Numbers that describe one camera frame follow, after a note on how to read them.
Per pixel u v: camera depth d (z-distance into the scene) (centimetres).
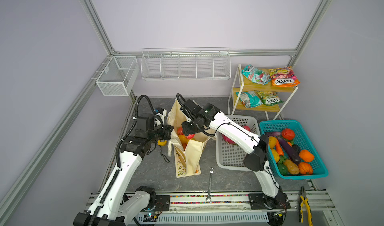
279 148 89
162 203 74
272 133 95
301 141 89
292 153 85
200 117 55
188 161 76
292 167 81
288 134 91
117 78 99
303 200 74
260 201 74
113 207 39
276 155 84
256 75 82
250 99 94
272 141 90
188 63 99
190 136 75
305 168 79
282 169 80
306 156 79
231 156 89
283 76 80
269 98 94
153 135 60
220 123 53
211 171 83
